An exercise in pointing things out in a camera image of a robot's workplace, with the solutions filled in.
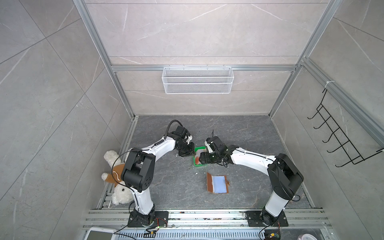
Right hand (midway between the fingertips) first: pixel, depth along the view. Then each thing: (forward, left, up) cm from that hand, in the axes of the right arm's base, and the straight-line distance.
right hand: (203, 158), depth 90 cm
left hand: (+4, +5, +2) cm, 7 cm away
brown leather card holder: (-15, -7, -4) cm, 17 cm away
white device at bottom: (-37, +49, 0) cm, 61 cm away
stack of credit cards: (+1, +4, -2) cm, 5 cm away
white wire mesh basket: (+46, +4, +25) cm, 53 cm away
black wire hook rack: (-9, -60, +28) cm, 66 cm away
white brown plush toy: (-21, +42, +4) cm, 47 cm away
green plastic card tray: (+7, +3, -1) cm, 8 cm away
